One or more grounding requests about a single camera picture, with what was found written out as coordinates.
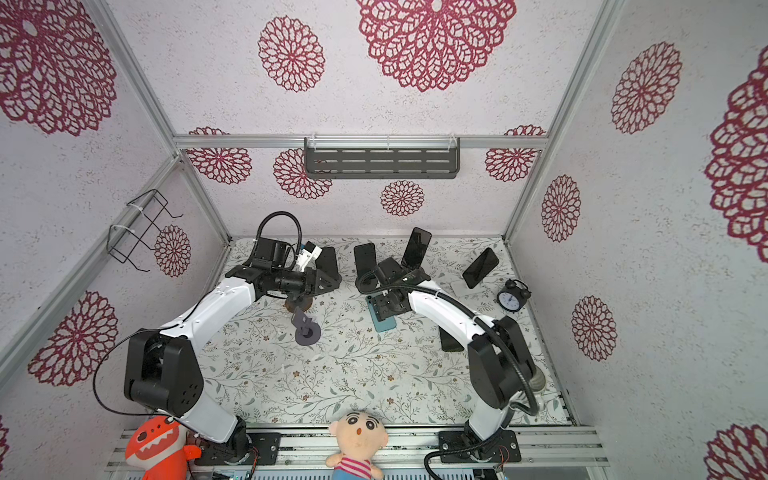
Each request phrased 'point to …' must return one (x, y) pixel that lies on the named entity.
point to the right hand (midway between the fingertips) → (388, 303)
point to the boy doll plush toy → (359, 437)
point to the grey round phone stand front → (307, 331)
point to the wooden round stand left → (303, 302)
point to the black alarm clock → (514, 295)
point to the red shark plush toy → (157, 447)
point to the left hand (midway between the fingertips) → (334, 290)
